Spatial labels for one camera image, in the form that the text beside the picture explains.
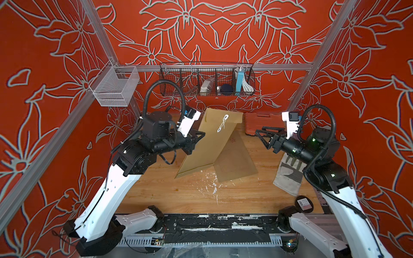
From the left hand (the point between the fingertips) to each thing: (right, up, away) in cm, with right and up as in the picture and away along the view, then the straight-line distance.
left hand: (203, 131), depth 56 cm
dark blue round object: (+14, +24, +39) cm, 48 cm away
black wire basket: (-12, +33, +44) cm, 57 cm away
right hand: (+20, 0, +1) cm, 20 cm away
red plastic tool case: (+37, +6, +55) cm, 66 cm away
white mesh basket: (-53, +27, +37) cm, 70 cm away
